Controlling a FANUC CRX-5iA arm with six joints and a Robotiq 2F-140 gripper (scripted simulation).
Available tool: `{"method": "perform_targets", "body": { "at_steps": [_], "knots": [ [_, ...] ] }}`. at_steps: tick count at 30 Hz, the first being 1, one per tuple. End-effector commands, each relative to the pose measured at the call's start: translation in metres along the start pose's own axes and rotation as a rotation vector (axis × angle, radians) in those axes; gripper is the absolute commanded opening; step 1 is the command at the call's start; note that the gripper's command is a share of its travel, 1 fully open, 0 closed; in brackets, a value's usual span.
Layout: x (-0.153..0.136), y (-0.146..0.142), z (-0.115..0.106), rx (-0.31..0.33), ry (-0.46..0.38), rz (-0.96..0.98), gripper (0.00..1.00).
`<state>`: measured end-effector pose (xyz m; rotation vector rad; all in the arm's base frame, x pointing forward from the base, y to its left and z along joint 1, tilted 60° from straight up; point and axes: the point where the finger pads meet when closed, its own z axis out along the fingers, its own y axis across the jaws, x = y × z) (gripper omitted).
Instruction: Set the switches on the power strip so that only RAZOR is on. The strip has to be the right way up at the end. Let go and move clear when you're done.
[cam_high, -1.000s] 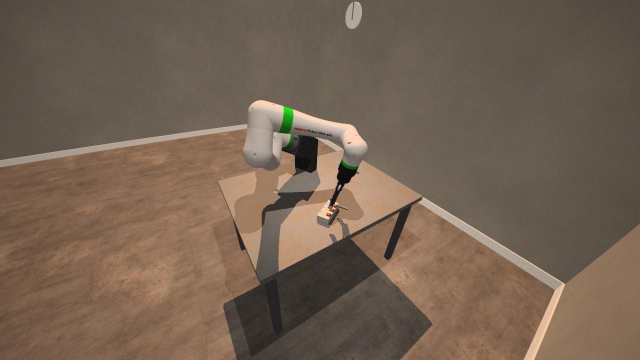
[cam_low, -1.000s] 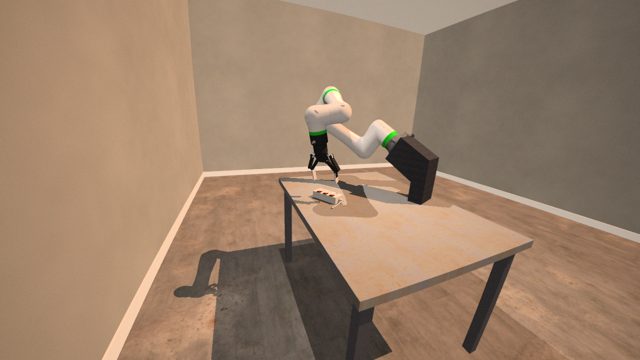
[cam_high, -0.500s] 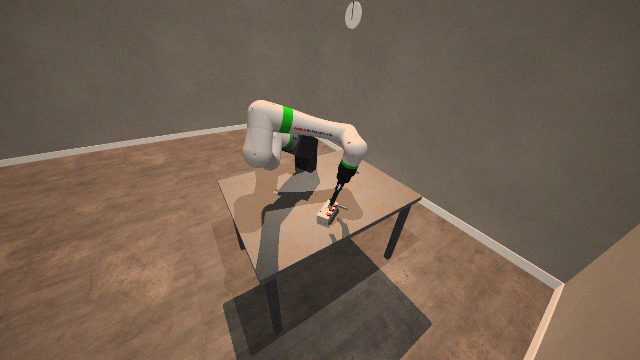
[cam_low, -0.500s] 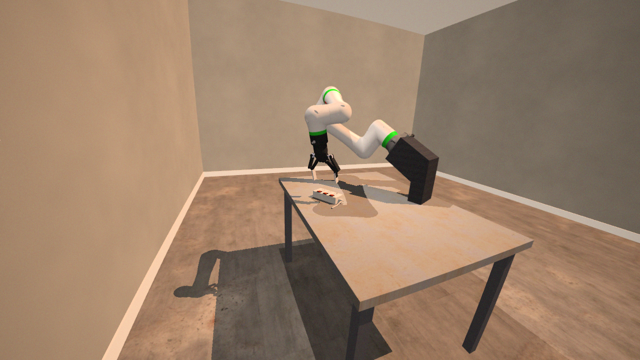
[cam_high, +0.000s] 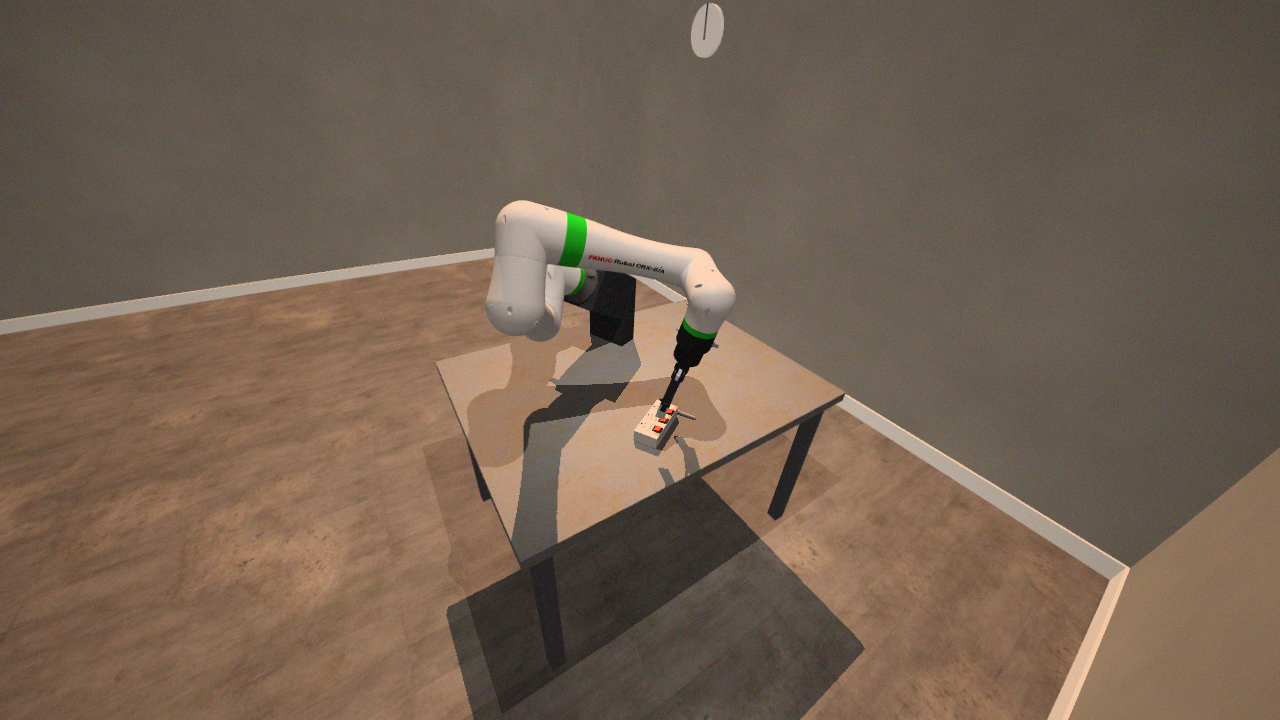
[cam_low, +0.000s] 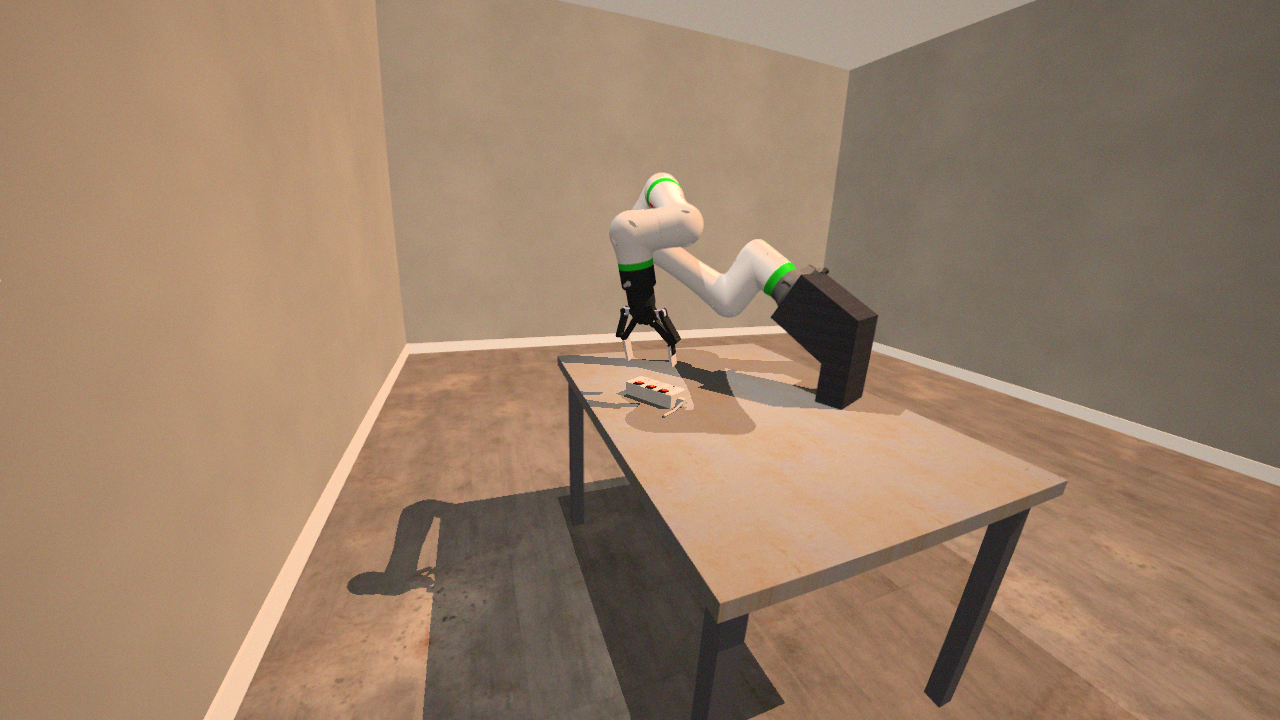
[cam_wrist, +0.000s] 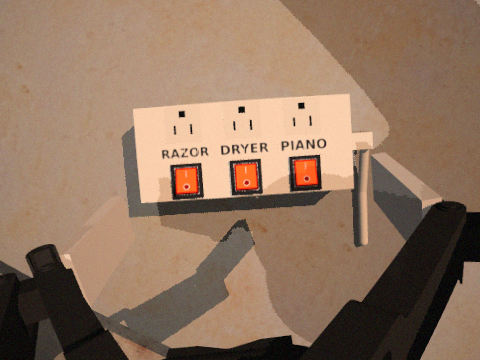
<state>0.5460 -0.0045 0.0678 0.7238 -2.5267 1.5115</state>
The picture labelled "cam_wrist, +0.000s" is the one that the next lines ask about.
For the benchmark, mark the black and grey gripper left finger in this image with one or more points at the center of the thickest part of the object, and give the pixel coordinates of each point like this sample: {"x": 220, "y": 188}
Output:
{"x": 89, "y": 258}

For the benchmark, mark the cream power strip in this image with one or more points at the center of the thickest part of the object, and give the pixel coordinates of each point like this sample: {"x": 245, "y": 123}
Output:
{"x": 249, "y": 148}

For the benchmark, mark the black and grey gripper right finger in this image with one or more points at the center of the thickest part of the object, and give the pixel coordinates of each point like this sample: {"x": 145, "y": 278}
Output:
{"x": 396, "y": 319}

